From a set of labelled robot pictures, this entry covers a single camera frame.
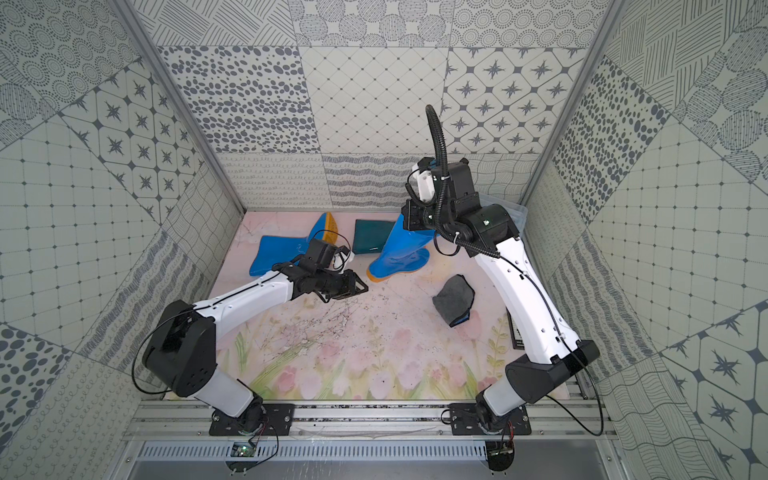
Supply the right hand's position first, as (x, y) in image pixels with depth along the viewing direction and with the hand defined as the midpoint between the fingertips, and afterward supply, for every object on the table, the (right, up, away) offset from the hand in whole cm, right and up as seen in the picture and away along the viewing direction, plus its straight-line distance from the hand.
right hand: (406, 213), depth 68 cm
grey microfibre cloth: (+16, -25, +22) cm, 37 cm away
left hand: (-8, -21, +14) cm, 27 cm away
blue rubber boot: (-50, -11, +43) cm, 67 cm away
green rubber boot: (-13, -5, +50) cm, 52 cm away
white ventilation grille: (-21, -57, +2) cm, 61 cm away
